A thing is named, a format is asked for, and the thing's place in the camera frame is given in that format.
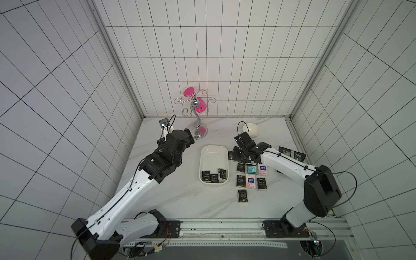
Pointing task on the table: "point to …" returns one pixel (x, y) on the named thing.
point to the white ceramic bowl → (254, 129)
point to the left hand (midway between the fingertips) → (177, 136)
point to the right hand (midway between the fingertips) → (227, 156)
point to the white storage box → (211, 158)
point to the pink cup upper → (188, 91)
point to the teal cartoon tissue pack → (252, 169)
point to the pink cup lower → (202, 106)
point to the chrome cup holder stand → (198, 130)
